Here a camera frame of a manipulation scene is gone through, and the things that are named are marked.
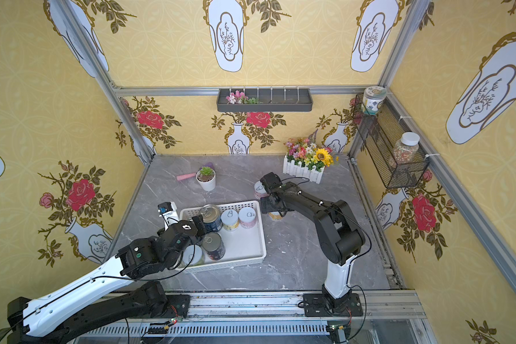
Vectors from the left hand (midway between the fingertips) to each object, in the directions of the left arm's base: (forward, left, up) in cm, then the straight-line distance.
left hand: (185, 219), depth 74 cm
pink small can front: (+7, -21, -14) cm, 26 cm away
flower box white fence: (+31, -47, -4) cm, 57 cm away
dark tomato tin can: (-6, -9, -10) cm, 14 cm away
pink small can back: (+21, -26, -14) cm, 37 cm away
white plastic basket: (-2, -19, -22) cm, 29 cm away
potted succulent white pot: (+27, -1, -12) cm, 30 cm away
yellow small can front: (+9, -33, -15) cm, 37 cm away
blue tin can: (+6, -6, -9) cm, 13 cm away
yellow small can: (+7, -14, -14) cm, 21 cm away
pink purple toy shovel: (+35, +9, -19) cm, 41 cm away
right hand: (+15, -35, -15) cm, 41 cm away
